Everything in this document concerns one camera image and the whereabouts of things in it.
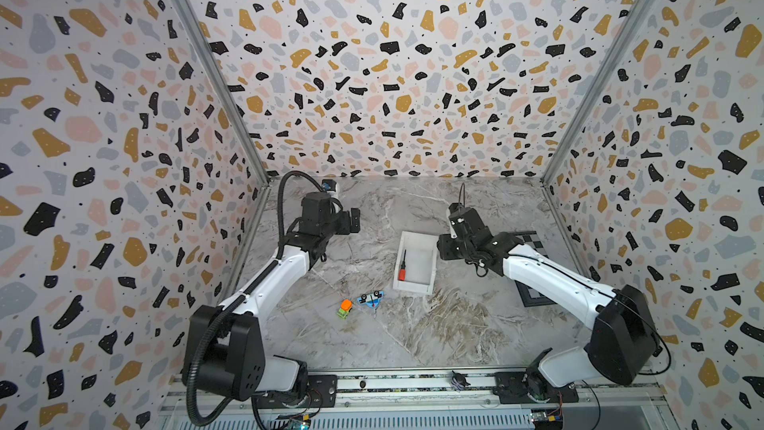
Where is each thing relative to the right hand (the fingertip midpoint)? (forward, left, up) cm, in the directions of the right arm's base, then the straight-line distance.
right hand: (448, 242), depth 85 cm
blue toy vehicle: (-12, +22, -13) cm, 28 cm away
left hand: (+7, +29, +6) cm, 30 cm away
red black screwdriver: (-3, +14, -14) cm, 19 cm away
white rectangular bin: (+2, +8, -15) cm, 17 cm away
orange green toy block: (-15, +29, -11) cm, 35 cm away
